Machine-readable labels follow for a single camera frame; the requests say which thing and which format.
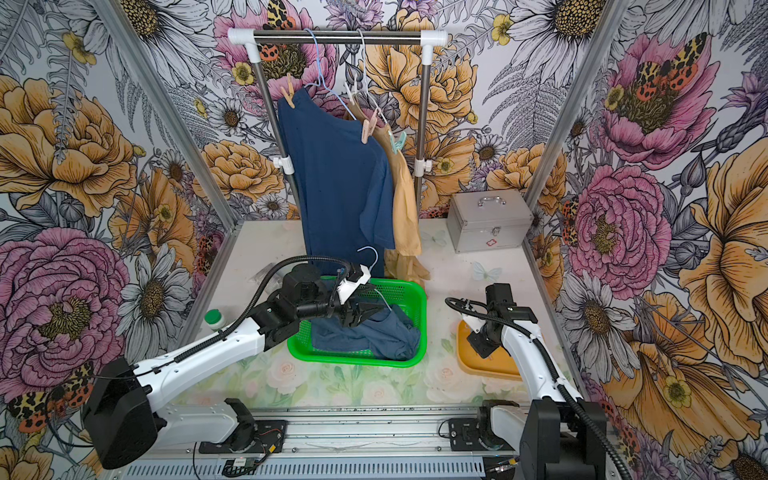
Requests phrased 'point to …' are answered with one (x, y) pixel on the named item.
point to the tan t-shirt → (405, 260)
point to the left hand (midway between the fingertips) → (375, 302)
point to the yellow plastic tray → (499, 364)
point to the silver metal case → (486, 221)
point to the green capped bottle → (214, 318)
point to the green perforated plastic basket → (406, 293)
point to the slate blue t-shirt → (391, 334)
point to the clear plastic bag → (275, 281)
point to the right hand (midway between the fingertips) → (484, 346)
